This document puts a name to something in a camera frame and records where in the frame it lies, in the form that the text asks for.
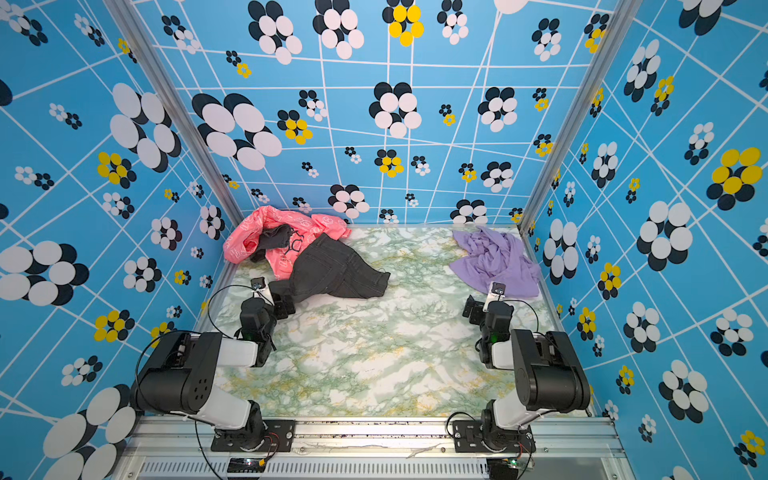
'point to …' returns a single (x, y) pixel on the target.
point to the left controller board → (246, 465)
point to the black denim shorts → (326, 267)
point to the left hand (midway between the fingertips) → (276, 290)
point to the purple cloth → (491, 257)
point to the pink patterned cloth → (307, 229)
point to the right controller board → (502, 469)
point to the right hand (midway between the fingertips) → (489, 299)
